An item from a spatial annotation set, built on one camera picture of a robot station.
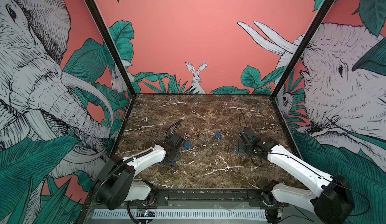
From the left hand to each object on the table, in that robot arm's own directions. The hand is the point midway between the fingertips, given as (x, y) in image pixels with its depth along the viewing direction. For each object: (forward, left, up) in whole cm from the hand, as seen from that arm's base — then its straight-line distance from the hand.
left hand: (176, 155), depth 87 cm
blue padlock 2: (+12, -27, 0) cm, 29 cm away
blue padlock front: (-4, +1, -1) cm, 4 cm away
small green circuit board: (-27, +13, -1) cm, 30 cm away
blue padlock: (+7, -7, -1) cm, 10 cm away
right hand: (0, -37, +8) cm, 38 cm away
